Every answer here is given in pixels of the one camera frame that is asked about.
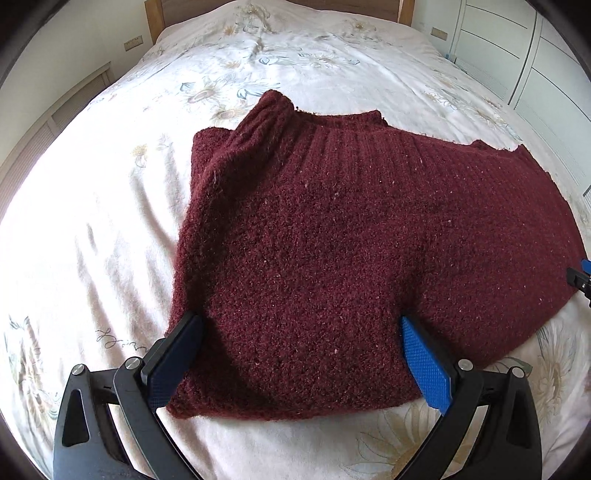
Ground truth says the white radiator cover cabinet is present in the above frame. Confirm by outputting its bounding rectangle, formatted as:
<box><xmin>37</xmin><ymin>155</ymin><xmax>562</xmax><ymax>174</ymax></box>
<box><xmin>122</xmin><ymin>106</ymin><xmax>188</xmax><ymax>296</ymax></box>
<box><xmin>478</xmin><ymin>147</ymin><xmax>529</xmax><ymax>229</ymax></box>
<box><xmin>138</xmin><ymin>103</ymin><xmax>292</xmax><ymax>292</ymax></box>
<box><xmin>1</xmin><ymin>62</ymin><xmax>112</xmax><ymax>202</ymax></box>

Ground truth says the right wall socket plate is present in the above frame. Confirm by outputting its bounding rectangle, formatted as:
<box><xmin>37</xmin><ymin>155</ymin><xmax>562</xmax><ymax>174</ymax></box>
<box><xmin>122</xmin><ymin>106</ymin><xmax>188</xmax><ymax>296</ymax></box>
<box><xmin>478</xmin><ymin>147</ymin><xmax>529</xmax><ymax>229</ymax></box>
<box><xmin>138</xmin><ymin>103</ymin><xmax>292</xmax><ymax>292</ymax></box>
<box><xmin>431</xmin><ymin>27</ymin><xmax>448</xmax><ymax>41</ymax></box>

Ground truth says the white floral bed duvet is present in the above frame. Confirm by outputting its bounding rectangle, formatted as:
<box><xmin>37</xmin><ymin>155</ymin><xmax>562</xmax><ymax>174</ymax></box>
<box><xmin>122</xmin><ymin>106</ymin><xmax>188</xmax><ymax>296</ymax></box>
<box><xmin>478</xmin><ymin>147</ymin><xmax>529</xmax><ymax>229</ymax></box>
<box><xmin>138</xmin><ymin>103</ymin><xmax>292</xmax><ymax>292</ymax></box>
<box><xmin>1</xmin><ymin>1</ymin><xmax>590</xmax><ymax>479</ymax></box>

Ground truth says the wall socket plate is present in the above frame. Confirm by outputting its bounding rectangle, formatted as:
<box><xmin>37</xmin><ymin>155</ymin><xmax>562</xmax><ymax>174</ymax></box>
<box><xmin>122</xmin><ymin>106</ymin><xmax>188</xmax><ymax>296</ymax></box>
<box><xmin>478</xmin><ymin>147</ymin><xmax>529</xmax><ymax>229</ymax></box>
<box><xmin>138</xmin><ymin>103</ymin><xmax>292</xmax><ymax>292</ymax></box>
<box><xmin>123</xmin><ymin>35</ymin><xmax>143</xmax><ymax>51</ymax></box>
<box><xmin>431</xmin><ymin>27</ymin><xmax>448</xmax><ymax>41</ymax></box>

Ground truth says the wooden bed headboard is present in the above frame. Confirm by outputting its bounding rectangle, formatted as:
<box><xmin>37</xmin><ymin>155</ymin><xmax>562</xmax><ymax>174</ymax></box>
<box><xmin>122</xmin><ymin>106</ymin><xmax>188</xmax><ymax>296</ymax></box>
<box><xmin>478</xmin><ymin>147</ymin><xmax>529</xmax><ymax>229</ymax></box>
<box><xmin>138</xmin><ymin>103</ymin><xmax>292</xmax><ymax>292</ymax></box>
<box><xmin>144</xmin><ymin>0</ymin><xmax>415</xmax><ymax>43</ymax></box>

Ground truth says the white sliding wardrobe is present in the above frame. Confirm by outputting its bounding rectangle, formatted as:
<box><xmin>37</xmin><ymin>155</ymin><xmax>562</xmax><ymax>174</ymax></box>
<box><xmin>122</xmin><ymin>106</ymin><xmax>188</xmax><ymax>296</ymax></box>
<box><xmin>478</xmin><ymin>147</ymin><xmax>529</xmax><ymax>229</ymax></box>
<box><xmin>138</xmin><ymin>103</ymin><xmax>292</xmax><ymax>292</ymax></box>
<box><xmin>449</xmin><ymin>1</ymin><xmax>590</xmax><ymax>200</ymax></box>

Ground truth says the dark red knitted sweater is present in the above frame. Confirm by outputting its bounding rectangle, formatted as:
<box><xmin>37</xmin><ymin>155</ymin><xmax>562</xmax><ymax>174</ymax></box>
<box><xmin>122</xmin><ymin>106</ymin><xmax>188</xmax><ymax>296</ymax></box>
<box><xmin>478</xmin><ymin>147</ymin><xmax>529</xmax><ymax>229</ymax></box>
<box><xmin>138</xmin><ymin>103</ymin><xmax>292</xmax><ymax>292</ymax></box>
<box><xmin>167</xmin><ymin>91</ymin><xmax>586</xmax><ymax>419</ymax></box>

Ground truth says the left wall socket plate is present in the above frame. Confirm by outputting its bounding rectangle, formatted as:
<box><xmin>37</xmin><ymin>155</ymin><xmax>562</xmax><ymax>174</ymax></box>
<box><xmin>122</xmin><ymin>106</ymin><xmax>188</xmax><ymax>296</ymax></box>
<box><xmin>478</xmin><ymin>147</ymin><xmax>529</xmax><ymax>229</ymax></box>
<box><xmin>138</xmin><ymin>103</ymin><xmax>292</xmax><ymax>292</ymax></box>
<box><xmin>123</xmin><ymin>35</ymin><xmax>143</xmax><ymax>51</ymax></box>

